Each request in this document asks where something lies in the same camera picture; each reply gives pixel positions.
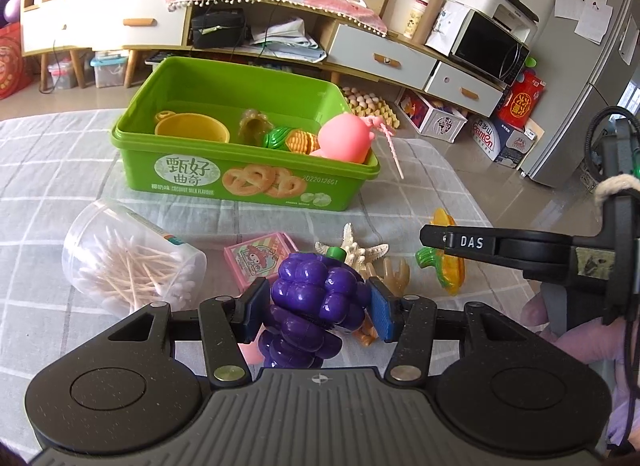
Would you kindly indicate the clear cotton swab jar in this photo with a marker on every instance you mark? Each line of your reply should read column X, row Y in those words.
column 130, row 266

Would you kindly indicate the white and blue carton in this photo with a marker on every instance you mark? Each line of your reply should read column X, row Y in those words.
column 500, row 143

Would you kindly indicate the brown translucent toy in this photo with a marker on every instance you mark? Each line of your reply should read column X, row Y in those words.
column 252, row 128

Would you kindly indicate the white plastic crate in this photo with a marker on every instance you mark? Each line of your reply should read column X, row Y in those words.
column 435, row 115

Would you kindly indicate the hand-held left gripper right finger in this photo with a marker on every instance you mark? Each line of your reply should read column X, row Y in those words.
column 382, row 311

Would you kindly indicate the red printed bag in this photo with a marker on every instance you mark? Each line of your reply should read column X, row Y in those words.
column 10, row 63

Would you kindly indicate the pink card box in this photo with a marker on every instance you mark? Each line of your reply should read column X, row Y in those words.
column 255, row 258

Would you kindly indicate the red gift box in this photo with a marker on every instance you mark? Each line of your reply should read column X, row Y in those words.
column 520, row 103

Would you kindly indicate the yellow egg tray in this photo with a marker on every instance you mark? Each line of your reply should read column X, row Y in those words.
column 372, row 105

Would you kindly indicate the pink egg toy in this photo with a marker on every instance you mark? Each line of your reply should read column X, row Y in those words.
column 250, row 353

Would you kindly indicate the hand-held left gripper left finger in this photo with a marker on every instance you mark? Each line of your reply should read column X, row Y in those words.
column 252, row 308

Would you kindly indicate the wood and white TV cabinet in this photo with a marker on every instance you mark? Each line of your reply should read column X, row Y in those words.
column 380, row 53

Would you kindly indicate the checked grey tablecloth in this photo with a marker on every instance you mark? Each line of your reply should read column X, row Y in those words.
column 50, row 170

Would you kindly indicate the yellow corn toy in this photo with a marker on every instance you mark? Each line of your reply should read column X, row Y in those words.
column 450, row 276
column 295, row 139

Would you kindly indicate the person's right hand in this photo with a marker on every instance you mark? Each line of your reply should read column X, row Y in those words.
column 575, row 341

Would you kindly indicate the white starfish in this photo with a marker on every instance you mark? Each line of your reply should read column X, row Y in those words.
column 357, row 253

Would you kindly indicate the black bag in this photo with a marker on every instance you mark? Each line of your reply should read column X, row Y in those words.
column 217, row 30

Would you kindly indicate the grey refrigerator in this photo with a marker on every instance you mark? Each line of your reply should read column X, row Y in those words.
column 575, row 85

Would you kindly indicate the stack of papers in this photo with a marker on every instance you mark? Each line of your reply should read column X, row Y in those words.
column 290, row 40

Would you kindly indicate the tall white and red tube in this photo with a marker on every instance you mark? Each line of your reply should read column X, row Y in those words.
column 419, row 13

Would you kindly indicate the black microwave oven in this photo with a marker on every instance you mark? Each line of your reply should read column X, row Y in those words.
column 487, row 48

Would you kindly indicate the green plastic box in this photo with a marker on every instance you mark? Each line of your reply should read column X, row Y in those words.
column 200, row 180

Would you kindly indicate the clear storage box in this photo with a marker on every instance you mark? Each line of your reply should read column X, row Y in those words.
column 62, row 74
column 107, row 70

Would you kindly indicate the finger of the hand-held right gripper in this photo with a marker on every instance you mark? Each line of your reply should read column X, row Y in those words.
column 500, row 248

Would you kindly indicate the yellow plastic cup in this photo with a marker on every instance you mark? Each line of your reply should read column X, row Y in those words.
column 192, row 128

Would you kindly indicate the purple grape toy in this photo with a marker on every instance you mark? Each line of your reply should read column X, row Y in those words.
column 315, row 296

